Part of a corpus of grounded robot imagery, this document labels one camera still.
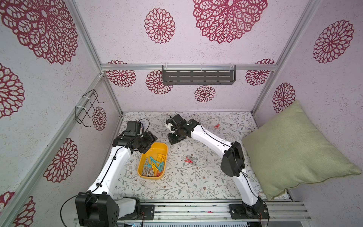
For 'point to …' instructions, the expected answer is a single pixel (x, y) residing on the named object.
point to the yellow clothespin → (160, 156)
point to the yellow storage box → (152, 163)
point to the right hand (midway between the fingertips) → (168, 139)
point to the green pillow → (288, 150)
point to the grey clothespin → (148, 171)
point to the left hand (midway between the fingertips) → (155, 141)
